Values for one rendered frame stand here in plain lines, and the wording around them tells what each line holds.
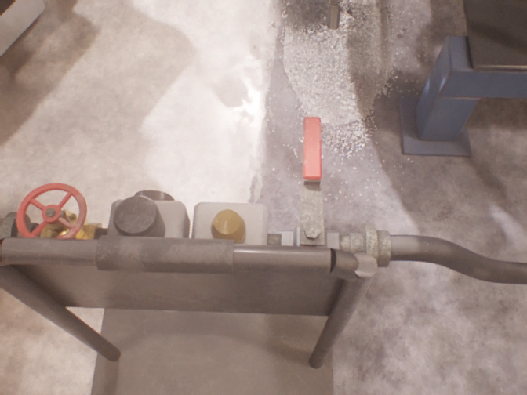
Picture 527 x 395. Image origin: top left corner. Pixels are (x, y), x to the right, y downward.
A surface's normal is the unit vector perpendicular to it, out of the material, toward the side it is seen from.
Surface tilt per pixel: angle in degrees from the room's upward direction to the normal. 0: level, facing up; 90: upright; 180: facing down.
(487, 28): 0
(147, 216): 0
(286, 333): 0
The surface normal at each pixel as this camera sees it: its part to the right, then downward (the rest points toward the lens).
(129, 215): 0.00, -0.43
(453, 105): -0.04, 0.90
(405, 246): -0.07, -0.18
